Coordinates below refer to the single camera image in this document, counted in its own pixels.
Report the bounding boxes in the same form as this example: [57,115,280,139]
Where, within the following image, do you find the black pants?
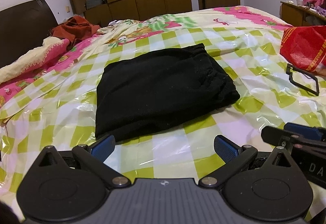
[95,43,240,141]

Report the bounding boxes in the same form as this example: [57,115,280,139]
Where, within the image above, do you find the red gold fabric bag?
[280,26,326,76]

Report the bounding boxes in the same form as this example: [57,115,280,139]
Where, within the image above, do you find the pink cream floral quilt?
[1,6,289,119]

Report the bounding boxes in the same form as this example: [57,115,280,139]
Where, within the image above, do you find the wooden side desk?
[280,1,325,27]

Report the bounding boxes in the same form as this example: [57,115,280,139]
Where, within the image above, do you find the rust red garment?
[50,15,101,51]

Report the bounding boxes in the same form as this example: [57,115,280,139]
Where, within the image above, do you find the dark brown headboard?
[0,0,58,67]

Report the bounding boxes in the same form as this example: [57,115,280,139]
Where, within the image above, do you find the grey box in wardrobe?
[85,0,103,10]

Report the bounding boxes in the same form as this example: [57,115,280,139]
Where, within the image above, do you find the black rectangular plastic frame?
[286,63,319,96]

